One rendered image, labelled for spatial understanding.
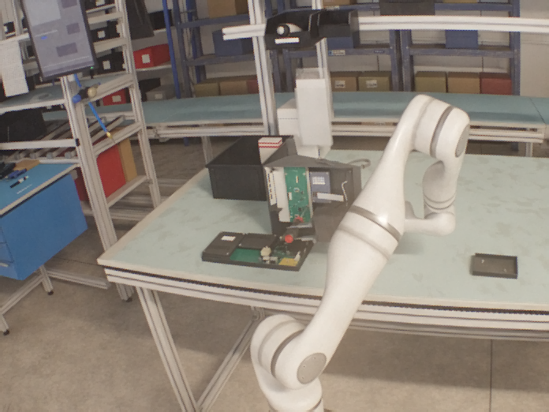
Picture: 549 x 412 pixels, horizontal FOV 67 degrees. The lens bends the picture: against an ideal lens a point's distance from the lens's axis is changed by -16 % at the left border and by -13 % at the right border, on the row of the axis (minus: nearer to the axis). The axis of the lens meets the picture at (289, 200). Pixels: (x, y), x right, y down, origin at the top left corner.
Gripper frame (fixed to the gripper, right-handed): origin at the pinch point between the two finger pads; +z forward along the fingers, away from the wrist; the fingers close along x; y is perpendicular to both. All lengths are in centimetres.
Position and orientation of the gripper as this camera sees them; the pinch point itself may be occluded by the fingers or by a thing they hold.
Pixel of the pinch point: (288, 233)
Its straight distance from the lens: 112.2
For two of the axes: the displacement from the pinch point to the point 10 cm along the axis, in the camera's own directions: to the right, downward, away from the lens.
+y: 2.8, -4.3, 8.6
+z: -9.3, 1.1, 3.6
